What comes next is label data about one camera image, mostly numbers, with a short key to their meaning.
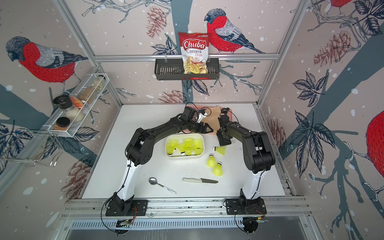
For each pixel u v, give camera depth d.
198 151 0.88
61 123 0.60
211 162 0.88
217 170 0.86
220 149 0.91
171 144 0.92
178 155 0.91
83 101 0.75
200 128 0.84
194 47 0.82
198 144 0.92
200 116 0.88
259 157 0.50
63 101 0.63
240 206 0.73
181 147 0.90
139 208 0.73
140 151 0.57
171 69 0.95
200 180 0.82
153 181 0.81
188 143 0.94
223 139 0.83
